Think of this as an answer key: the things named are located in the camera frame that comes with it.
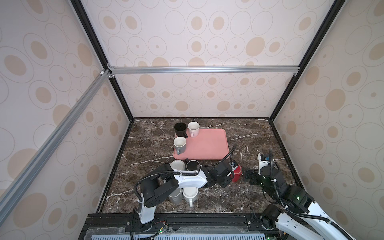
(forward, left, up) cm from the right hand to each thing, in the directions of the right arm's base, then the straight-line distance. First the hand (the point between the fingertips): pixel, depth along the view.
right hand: (255, 169), depth 74 cm
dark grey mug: (-14, +38, -5) cm, 41 cm away
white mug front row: (-11, +32, -9) cm, 35 cm away
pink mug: (+32, +33, -7) cm, 46 cm away
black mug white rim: (+5, +32, -8) cm, 33 cm away
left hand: (0, +9, -11) cm, 14 cm away
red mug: (+1, +6, -14) cm, 15 cm away
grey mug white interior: (+19, +41, -7) cm, 46 cm away
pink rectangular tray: (+27, +21, -17) cm, 38 cm away
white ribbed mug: (+5, +40, -8) cm, 41 cm away
